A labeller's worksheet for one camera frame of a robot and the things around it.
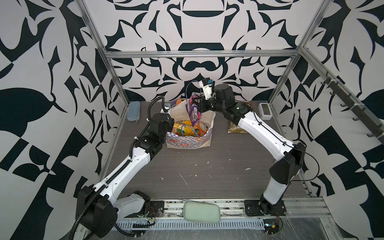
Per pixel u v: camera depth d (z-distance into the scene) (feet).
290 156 1.46
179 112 2.79
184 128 3.06
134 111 3.66
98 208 1.26
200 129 3.09
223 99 1.86
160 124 1.87
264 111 3.55
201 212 2.33
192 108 2.40
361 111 1.80
